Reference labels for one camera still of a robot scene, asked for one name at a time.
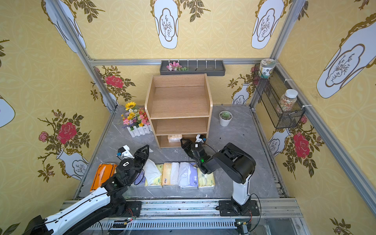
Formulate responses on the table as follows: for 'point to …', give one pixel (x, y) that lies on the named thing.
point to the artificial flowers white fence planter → (136, 120)
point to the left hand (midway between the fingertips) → (144, 146)
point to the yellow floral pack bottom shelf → (205, 180)
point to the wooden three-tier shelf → (179, 106)
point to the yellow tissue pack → (153, 174)
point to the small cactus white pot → (225, 117)
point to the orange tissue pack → (105, 171)
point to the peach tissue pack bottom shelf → (175, 138)
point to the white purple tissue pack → (188, 176)
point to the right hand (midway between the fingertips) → (184, 138)
